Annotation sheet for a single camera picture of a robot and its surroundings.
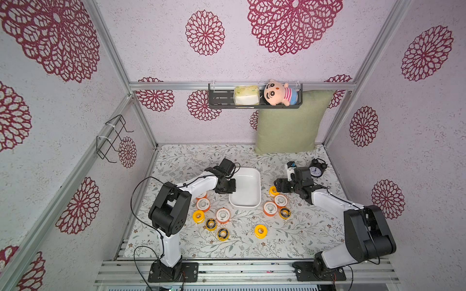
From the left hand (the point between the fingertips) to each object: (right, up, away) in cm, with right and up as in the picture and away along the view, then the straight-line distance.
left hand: (232, 190), depth 94 cm
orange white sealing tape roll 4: (-5, -12, -5) cm, 14 cm away
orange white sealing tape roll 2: (-15, -7, -2) cm, 16 cm away
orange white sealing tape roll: (+25, -6, 0) cm, 26 cm away
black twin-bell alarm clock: (+47, +11, +6) cm, 49 cm away
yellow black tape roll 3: (+26, -11, -4) cm, 29 cm away
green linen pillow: (+34, +33, +8) cm, 48 cm away
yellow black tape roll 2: (-4, -19, -10) cm, 22 cm away
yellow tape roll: (+22, -1, +3) cm, 22 cm away
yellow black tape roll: (-10, -15, -7) cm, 20 cm away
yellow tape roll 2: (-17, -12, -5) cm, 21 cm away
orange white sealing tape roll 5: (+19, -9, -2) cm, 21 cm away
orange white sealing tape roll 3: (-15, -3, +1) cm, 15 cm away
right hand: (+25, +6, -1) cm, 26 cm away
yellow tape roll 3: (+13, -18, -10) cm, 24 cm away
